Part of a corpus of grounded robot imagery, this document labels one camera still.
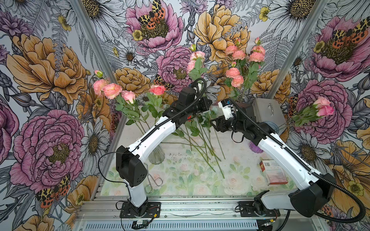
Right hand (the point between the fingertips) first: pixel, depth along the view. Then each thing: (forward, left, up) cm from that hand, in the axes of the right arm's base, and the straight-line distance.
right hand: (215, 122), depth 76 cm
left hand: (+6, +1, +6) cm, 9 cm away
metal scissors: (-20, +32, -27) cm, 46 cm away
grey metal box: (+21, -41, -14) cm, 48 cm away
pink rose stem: (+8, +30, +9) cm, 33 cm away
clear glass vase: (-7, +33, -21) cm, 39 cm away
